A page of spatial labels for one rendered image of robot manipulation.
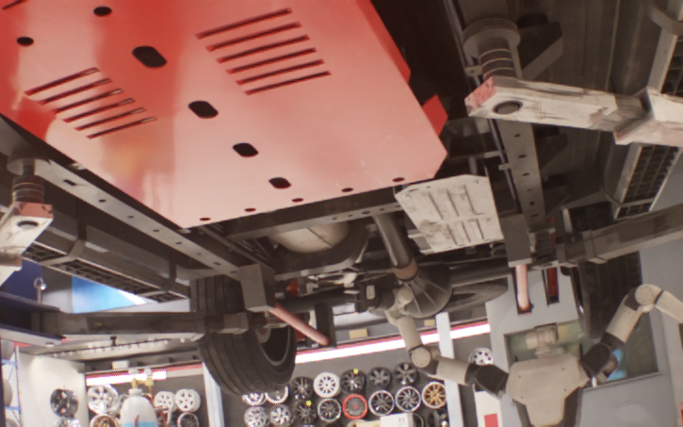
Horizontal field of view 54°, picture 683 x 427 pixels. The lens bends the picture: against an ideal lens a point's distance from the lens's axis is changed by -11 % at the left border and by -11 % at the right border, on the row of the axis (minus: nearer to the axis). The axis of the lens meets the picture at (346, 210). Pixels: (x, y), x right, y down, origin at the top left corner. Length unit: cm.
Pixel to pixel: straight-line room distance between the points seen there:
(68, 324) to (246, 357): 83
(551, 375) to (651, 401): 951
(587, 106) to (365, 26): 40
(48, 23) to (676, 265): 1178
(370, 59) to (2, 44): 62
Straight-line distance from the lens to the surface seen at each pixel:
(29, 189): 155
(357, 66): 129
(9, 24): 113
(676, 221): 243
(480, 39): 124
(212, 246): 241
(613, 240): 248
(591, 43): 183
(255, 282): 260
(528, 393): 269
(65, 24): 113
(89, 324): 283
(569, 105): 125
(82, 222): 231
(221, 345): 319
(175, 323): 288
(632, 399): 1211
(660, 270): 1236
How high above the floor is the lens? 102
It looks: 17 degrees up
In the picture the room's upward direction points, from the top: 7 degrees counter-clockwise
